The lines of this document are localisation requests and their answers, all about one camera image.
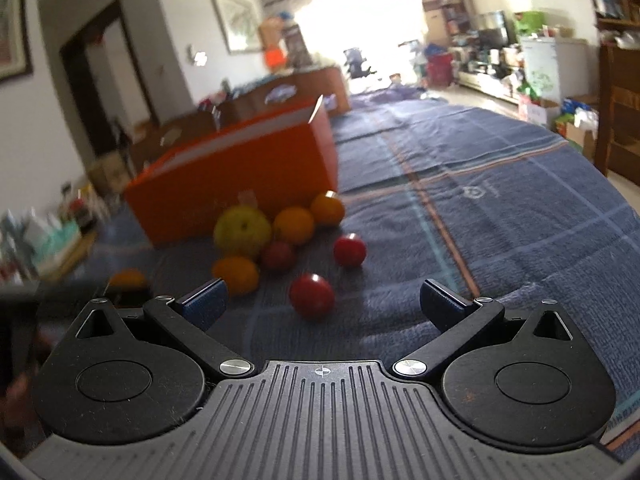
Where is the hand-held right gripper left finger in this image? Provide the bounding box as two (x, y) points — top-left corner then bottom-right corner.
(72, 278), (253, 377)

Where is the red basket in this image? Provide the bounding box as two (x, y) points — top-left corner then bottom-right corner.
(427, 52), (454, 87)

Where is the wooden chair narrow cutout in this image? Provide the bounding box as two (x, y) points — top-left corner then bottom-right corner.
(127, 109), (222, 172)

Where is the red tomato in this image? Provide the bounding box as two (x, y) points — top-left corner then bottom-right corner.
(333, 234), (367, 268)
(260, 241), (296, 272)
(289, 274), (335, 320)

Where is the blue office chair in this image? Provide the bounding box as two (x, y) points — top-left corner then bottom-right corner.
(342, 47), (377, 79)

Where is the yellow-green apple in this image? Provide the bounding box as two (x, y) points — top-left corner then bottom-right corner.
(213, 206), (273, 261)

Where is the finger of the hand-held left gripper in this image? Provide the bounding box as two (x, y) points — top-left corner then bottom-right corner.
(102, 285), (151, 308)

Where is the orange paper bag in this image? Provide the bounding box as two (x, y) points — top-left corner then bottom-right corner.
(262, 47), (291, 69)

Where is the tall cluttered bookshelf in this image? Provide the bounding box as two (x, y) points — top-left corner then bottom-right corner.
(434, 0), (472, 47)

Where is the wooden cabinet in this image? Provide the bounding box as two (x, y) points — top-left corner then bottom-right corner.
(582, 0), (640, 183)

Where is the white cabinet green print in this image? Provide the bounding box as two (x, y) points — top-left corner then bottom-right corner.
(520, 35), (601, 107)

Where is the orange cardboard box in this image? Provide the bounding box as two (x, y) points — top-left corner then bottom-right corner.
(122, 96), (341, 247)

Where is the wooden cutting board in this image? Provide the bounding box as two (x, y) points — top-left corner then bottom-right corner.
(45, 232), (97, 281)

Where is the dark framed picture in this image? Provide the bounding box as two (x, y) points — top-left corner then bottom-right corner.
(0, 0), (34, 82)

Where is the orange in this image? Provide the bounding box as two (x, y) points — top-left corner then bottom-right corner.
(109, 268), (150, 295)
(310, 192), (346, 227)
(212, 256), (260, 297)
(272, 206), (316, 246)

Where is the wooden chair fan cutout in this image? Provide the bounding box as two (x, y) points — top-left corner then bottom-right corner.
(220, 65), (352, 117)

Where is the blue patterned tablecloth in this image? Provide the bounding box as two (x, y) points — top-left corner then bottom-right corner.
(65, 91), (640, 461)

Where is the teal tissue pack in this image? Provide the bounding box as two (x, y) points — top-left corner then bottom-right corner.
(31, 219), (82, 267)

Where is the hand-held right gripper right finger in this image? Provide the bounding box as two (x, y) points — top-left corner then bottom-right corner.
(392, 279), (575, 376)

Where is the framed landscape painting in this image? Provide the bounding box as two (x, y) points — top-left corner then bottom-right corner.
(209, 0), (264, 56)

